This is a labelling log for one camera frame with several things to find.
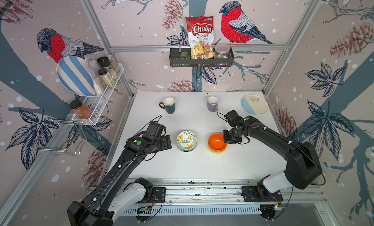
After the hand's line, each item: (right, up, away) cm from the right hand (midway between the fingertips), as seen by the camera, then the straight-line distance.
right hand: (224, 139), depth 85 cm
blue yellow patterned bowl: (-22, -6, -1) cm, 23 cm away
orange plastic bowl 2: (-5, -6, -3) cm, 8 cm away
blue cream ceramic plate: (+32, +21, +29) cm, 48 cm away
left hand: (-33, +2, -9) cm, 34 cm away
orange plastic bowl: (-4, -2, +2) cm, 5 cm away
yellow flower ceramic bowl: (-23, -1, +4) cm, 23 cm away
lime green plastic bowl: (-4, -8, 0) cm, 9 cm away
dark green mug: (-36, +21, +17) cm, 45 cm away
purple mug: (-4, +22, +19) cm, 29 cm away
